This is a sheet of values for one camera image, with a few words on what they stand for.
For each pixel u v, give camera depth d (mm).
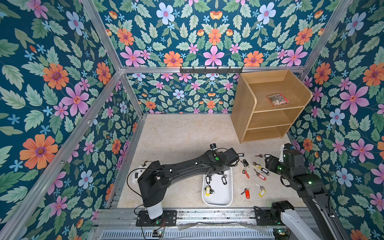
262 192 822
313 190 464
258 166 907
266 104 820
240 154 961
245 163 932
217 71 929
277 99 814
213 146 742
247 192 821
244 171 903
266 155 966
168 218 740
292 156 529
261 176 881
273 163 639
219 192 822
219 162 591
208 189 821
